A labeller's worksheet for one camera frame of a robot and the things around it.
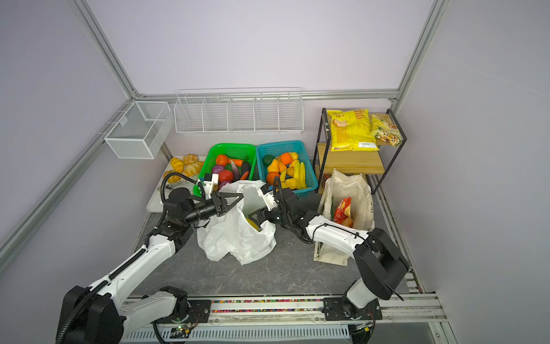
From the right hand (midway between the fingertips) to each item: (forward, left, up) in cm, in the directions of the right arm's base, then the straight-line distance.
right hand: (254, 215), depth 81 cm
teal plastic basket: (+46, -8, -8) cm, 47 cm away
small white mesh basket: (+39, +55, +10) cm, 69 cm away
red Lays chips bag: (+2, -34, -2) cm, 34 cm away
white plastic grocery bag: (-6, +8, -4) cm, 11 cm away
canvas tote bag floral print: (+12, -34, +2) cm, 37 cm away
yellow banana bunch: (-5, 0, +3) cm, 6 cm away
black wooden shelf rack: (+27, -53, 0) cm, 59 cm away
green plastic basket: (+49, +18, -12) cm, 53 cm away
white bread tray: (+17, +53, -16) cm, 57 cm away
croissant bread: (+28, +46, -12) cm, 55 cm away
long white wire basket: (+52, +11, +12) cm, 55 cm away
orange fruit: (+27, -4, -10) cm, 28 cm away
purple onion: (+33, +23, -9) cm, 41 cm away
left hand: (-1, +2, +12) cm, 12 cm away
